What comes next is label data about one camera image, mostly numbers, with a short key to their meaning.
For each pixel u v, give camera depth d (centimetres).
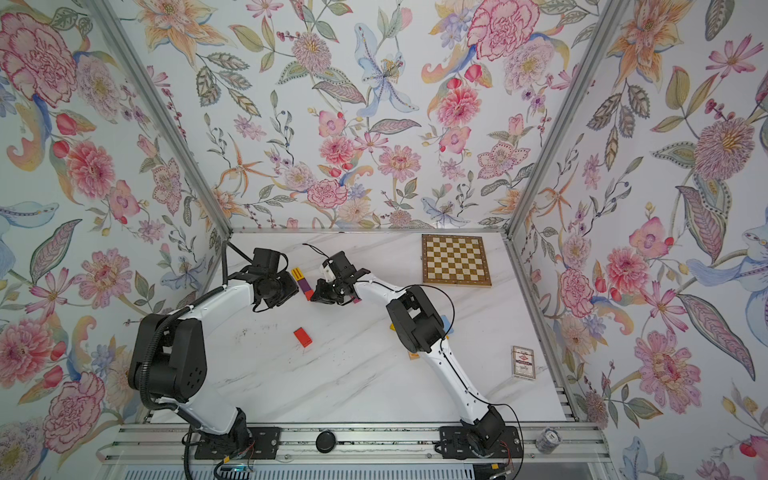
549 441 71
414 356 88
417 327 64
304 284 104
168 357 47
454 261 110
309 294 101
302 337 92
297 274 106
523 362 86
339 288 83
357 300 101
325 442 73
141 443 76
